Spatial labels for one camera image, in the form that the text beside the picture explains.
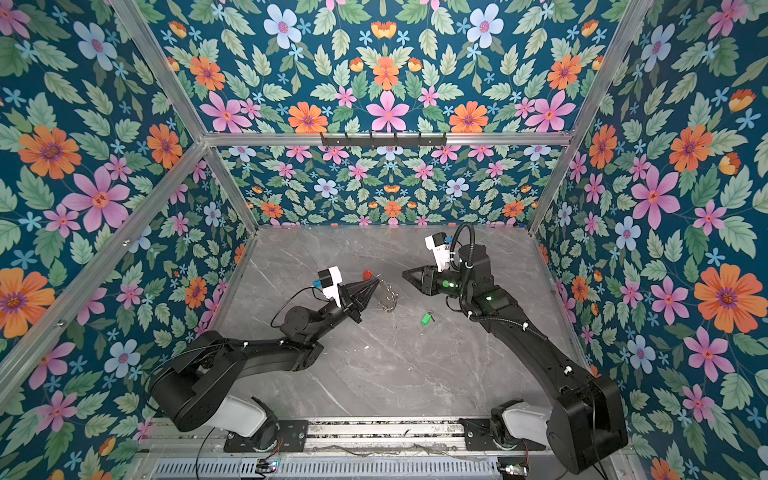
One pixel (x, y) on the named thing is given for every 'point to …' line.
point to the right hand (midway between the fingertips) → (407, 272)
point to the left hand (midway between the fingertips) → (378, 278)
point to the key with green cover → (427, 319)
